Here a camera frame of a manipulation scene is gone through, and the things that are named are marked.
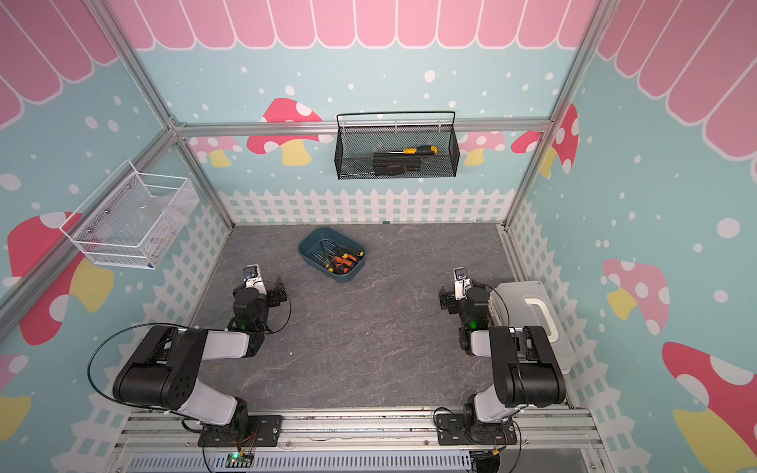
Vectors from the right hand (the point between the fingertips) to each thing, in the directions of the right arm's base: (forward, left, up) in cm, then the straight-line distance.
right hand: (460, 283), depth 94 cm
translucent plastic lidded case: (-11, -16, +5) cm, 21 cm away
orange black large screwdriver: (+13, +41, -4) cm, 43 cm away
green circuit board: (-46, +61, -9) cm, 77 cm away
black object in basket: (+23, +20, +29) cm, 42 cm away
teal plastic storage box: (+18, +44, -5) cm, 47 cm away
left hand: (0, +62, +2) cm, 62 cm away
